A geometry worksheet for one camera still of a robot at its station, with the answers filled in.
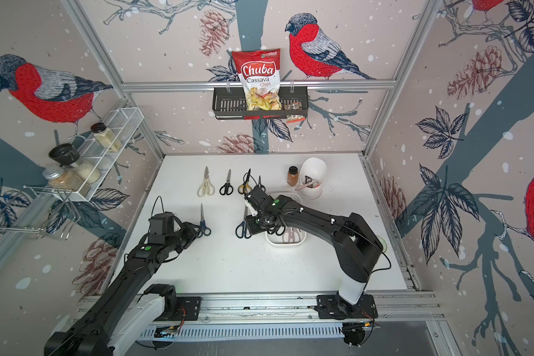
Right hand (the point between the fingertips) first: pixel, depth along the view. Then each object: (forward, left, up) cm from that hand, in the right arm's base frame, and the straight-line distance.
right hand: (249, 227), depth 84 cm
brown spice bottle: (+28, -17, -2) cm, 33 cm away
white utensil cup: (+28, -26, -2) cm, 39 cm away
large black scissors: (+24, +15, -9) cm, 30 cm away
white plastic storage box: (-1, -10, -9) cm, 14 cm away
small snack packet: (+38, -16, +23) cm, 48 cm away
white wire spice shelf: (+34, +55, +23) cm, 69 cm away
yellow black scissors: (+25, +6, -9) cm, 27 cm away
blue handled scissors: (+2, +21, -9) cm, 23 cm away
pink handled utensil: (+24, -27, -4) cm, 36 cm away
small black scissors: (+27, -1, -9) cm, 28 cm away
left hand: (0, +18, +1) cm, 18 cm away
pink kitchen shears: (+2, -17, -9) cm, 19 cm away
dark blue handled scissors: (-2, +3, +1) cm, 3 cm away
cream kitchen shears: (+25, +25, -8) cm, 36 cm away
